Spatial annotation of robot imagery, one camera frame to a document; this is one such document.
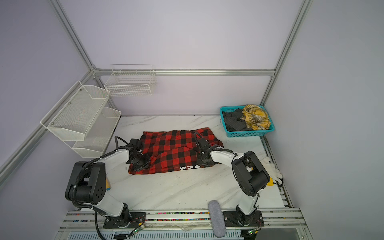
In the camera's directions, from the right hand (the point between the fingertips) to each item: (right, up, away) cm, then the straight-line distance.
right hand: (200, 160), depth 94 cm
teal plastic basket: (+22, +17, +7) cm, 29 cm away
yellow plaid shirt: (+40, +29, +11) cm, 50 cm away
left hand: (-32, -3, -3) cm, 32 cm away
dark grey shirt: (+25, +25, +11) cm, 37 cm away
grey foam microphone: (+8, -24, -22) cm, 33 cm away
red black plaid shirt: (-19, +6, +4) cm, 21 cm away
